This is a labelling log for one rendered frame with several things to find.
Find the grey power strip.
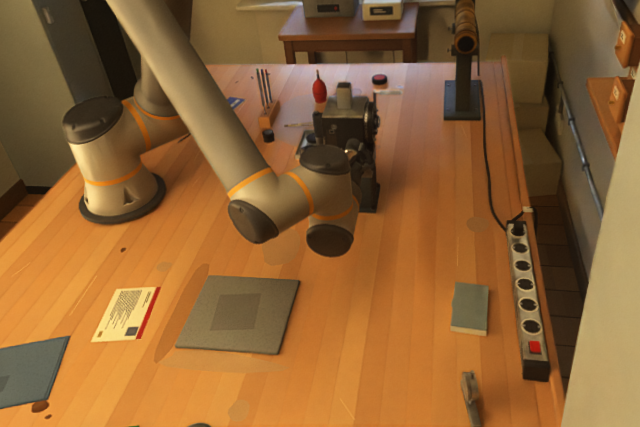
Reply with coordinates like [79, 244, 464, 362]
[505, 219, 551, 383]

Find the black cable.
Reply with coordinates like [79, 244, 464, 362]
[477, 84, 510, 234]

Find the white card red edge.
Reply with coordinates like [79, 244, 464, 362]
[90, 286, 163, 344]

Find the brass tube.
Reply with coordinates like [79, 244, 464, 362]
[451, 0, 480, 55]

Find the grey square mat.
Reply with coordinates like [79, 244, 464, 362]
[174, 274, 302, 357]

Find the wooden wall bin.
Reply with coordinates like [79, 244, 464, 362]
[584, 75, 637, 159]
[614, 20, 640, 69]

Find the grey metal tool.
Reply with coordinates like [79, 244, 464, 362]
[460, 371, 485, 427]

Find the wooden pen block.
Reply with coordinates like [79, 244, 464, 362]
[257, 99, 282, 131]

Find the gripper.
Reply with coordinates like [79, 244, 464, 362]
[350, 150, 376, 189]

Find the blue cloth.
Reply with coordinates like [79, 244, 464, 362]
[0, 335, 72, 410]

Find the white instrument box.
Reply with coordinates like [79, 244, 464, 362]
[361, 0, 405, 22]

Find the small cardboard box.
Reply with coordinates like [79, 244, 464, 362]
[514, 125, 564, 197]

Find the dark grey cabinet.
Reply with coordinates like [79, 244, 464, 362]
[8, 0, 142, 104]

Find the grey-green pad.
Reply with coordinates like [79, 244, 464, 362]
[449, 281, 491, 338]

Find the brown side table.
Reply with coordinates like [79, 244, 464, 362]
[277, 0, 420, 65]

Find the grey metal pipe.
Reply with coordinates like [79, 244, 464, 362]
[556, 80, 605, 221]

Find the black round base plate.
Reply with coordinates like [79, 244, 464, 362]
[78, 172, 168, 225]

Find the large cardboard box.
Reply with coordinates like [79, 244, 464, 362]
[486, 31, 552, 104]

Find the dark grey twin-lens camera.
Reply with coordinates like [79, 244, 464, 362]
[311, 81, 382, 149]

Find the black post stand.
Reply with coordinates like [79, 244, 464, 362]
[443, 0, 485, 122]

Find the red air blower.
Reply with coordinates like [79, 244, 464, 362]
[311, 69, 327, 107]

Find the dark grey cradle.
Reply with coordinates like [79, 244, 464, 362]
[357, 180, 383, 214]

